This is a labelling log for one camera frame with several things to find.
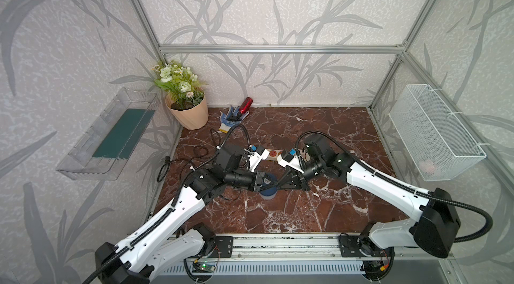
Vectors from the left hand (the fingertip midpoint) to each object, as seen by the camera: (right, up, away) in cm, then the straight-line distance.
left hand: (275, 186), depth 64 cm
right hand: (+1, 0, +4) cm, 4 cm away
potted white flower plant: (-45, +33, +38) cm, 68 cm away
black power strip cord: (-42, +3, +35) cm, 55 cm away
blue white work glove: (-23, +24, +51) cm, 61 cm away
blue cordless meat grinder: (-2, -9, +18) cm, 20 cm away
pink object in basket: (+56, +5, +8) cm, 57 cm away
